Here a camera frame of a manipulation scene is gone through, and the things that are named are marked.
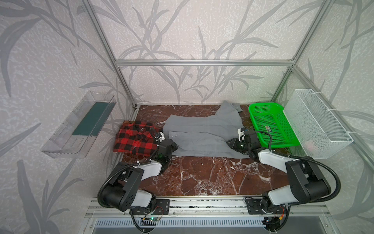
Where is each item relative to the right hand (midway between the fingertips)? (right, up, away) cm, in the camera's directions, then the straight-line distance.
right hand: (227, 138), depth 93 cm
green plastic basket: (+38, +13, +19) cm, 44 cm away
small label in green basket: (+33, +5, +13) cm, 35 cm away
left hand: (-34, +2, 0) cm, 34 cm away
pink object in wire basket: (+38, -1, -19) cm, 43 cm away
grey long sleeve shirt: (-13, +1, +6) cm, 14 cm away
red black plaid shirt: (-58, 0, +1) cm, 58 cm away
